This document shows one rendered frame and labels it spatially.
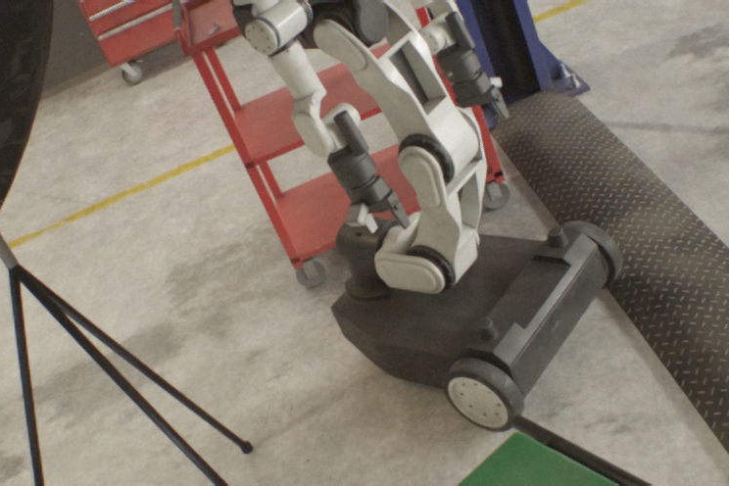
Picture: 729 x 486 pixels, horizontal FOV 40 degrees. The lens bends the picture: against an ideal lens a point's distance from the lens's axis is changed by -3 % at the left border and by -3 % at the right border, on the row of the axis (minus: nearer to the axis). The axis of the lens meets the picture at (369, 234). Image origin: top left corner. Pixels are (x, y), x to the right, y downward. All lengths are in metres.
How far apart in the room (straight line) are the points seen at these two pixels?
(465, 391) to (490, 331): 0.16
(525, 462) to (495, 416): 1.12
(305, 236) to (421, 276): 0.76
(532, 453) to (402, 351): 1.26
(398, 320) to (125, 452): 0.89
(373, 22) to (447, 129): 0.29
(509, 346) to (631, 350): 0.35
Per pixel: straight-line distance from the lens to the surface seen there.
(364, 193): 2.19
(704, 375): 2.41
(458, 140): 2.29
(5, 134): 1.01
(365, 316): 2.68
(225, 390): 2.98
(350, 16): 2.22
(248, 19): 2.06
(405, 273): 2.55
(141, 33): 5.54
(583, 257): 2.58
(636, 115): 3.50
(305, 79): 2.11
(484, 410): 2.43
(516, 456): 1.32
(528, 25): 3.65
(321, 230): 3.19
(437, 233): 2.45
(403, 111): 2.27
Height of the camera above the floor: 1.68
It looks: 30 degrees down
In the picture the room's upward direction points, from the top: 23 degrees counter-clockwise
